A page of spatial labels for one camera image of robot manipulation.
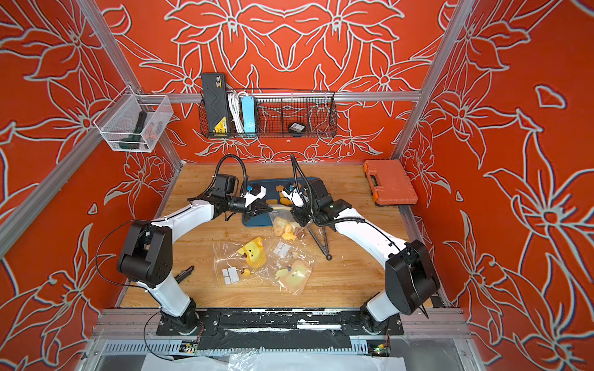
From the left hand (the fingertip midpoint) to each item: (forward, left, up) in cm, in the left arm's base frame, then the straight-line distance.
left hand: (271, 206), depth 84 cm
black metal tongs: (-9, -21, -14) cm, 27 cm away
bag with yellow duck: (-17, +13, -16) cm, 26 cm away
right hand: (-1, -7, +1) cm, 7 cm away
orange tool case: (+25, -52, -11) cm, 59 cm away
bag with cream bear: (0, -5, -11) cm, 12 cm away
